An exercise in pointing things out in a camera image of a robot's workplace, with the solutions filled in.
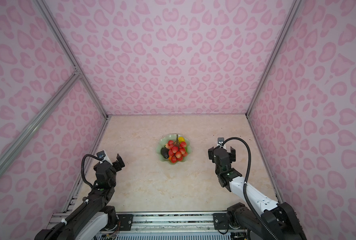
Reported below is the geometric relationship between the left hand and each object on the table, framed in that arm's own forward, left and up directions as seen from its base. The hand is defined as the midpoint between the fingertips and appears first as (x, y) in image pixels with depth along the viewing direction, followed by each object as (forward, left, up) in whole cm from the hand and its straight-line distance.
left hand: (111, 155), depth 84 cm
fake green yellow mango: (+12, -39, -4) cm, 41 cm away
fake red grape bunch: (+3, -37, -1) cm, 37 cm away
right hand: (+3, -62, +2) cm, 62 cm away
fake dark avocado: (+5, -29, -6) cm, 30 cm away
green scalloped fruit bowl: (+16, -28, -8) cm, 33 cm away
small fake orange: (+2, -32, -8) cm, 33 cm away
